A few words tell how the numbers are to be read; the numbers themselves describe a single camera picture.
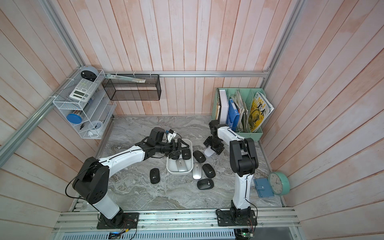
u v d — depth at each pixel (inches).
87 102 29.9
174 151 29.4
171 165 36.5
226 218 28.8
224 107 35.6
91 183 17.8
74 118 30.0
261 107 37.9
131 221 28.6
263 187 32.2
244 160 21.7
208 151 38.6
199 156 37.2
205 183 33.0
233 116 37.2
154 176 34.0
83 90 30.5
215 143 33.8
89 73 31.7
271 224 28.6
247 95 40.8
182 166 35.8
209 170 35.1
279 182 30.4
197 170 35.2
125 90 42.0
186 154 37.5
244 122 38.7
